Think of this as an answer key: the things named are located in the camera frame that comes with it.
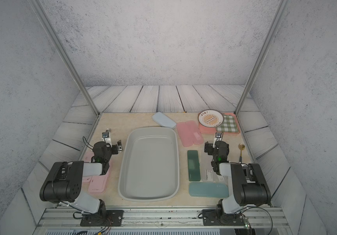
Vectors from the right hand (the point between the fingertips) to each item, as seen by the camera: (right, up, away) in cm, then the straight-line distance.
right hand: (217, 141), depth 93 cm
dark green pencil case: (-15, -17, -4) cm, 23 cm away
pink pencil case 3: (-69, -22, -11) cm, 73 cm away
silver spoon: (-76, +7, +15) cm, 78 cm away
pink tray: (-5, +7, +17) cm, 19 cm away
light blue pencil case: (-35, +14, +22) cm, 43 cm away
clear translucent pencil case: (-6, -19, -8) cm, 21 cm away
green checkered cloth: (+15, +10, +18) cm, 25 cm away
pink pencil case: (-11, +3, +12) cm, 17 cm away
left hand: (-65, +1, +1) cm, 65 cm away
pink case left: (-82, -11, 0) cm, 82 cm away
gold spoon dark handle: (+18, -4, +5) cm, 19 cm away
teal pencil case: (-7, -26, -11) cm, 29 cm away
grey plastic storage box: (-43, -17, 0) cm, 46 cm away
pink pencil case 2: (-19, +3, +12) cm, 23 cm away
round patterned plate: (+2, +15, +22) cm, 27 cm away
